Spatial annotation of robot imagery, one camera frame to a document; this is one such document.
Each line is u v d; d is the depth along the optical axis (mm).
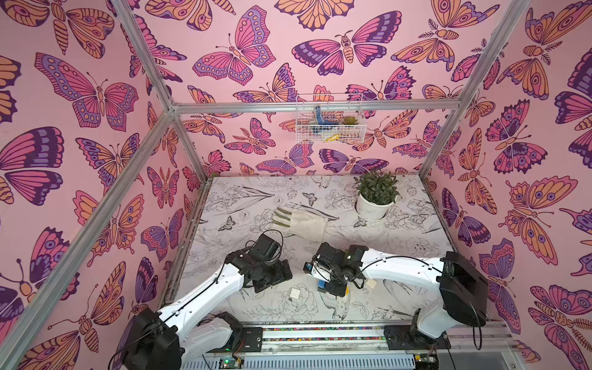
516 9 691
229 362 714
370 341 744
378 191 900
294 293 818
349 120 922
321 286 742
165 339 386
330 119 952
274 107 945
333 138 861
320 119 940
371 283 837
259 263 580
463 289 432
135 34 728
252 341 735
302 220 1028
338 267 622
